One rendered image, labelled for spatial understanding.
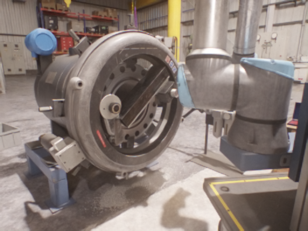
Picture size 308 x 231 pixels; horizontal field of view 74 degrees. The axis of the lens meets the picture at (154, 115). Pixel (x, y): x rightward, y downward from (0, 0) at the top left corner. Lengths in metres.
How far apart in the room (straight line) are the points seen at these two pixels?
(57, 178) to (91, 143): 0.45
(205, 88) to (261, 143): 0.23
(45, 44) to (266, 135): 1.38
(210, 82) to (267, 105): 0.17
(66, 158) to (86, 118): 0.19
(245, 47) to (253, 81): 0.33
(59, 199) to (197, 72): 1.09
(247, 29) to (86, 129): 0.77
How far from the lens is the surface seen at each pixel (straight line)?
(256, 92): 0.66
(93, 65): 0.91
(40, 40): 1.58
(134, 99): 1.04
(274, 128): 0.70
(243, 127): 0.70
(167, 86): 1.11
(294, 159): 0.76
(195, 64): 0.67
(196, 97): 0.66
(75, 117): 0.91
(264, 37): 7.76
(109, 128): 0.98
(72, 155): 0.96
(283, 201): 0.97
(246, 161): 0.68
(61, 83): 1.28
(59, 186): 1.37
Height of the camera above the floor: 0.83
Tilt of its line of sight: 14 degrees down
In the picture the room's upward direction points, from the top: straight up
